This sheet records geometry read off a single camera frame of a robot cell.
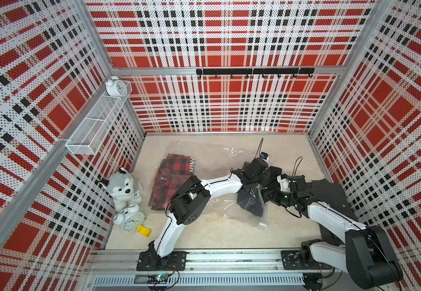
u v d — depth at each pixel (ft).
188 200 1.75
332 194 3.01
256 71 2.90
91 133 2.98
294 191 2.29
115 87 2.61
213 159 3.63
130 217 2.47
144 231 2.63
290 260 2.41
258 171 2.29
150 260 2.17
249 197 2.83
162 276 2.27
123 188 2.55
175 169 3.30
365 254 2.71
